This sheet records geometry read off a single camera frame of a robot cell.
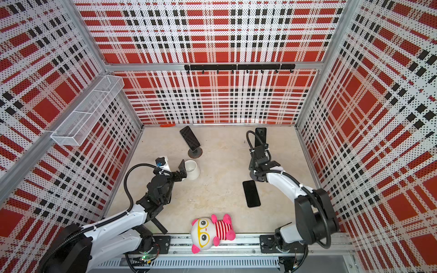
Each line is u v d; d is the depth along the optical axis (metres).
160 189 0.61
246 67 0.89
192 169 0.89
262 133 0.96
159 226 0.80
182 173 0.75
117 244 0.54
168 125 1.25
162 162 0.68
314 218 0.43
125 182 0.66
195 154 1.06
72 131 0.69
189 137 1.02
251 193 0.89
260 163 0.69
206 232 0.70
